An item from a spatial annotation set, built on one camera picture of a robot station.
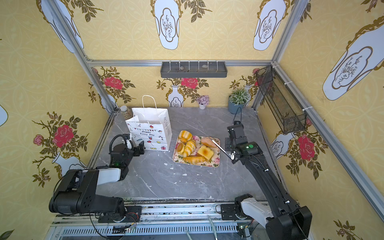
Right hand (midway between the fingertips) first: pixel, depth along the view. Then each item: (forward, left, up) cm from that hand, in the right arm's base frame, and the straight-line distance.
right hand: (238, 141), depth 80 cm
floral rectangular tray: (-4, +11, -19) cm, 22 cm away
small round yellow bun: (+3, +33, -13) cm, 36 cm away
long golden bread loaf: (-6, +23, -12) cm, 27 cm away
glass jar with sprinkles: (+27, +74, -9) cm, 79 cm away
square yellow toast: (0, +17, -14) cm, 21 cm away
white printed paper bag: (+3, +46, +8) cm, 47 cm away
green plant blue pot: (+38, -6, -4) cm, 39 cm away
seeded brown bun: (+8, +15, -13) cm, 22 cm away
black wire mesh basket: (+17, -28, +7) cm, 33 cm away
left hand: (+3, +62, -10) cm, 63 cm away
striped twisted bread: (+1, +27, -11) cm, 29 cm away
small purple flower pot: (+42, +19, -10) cm, 47 cm away
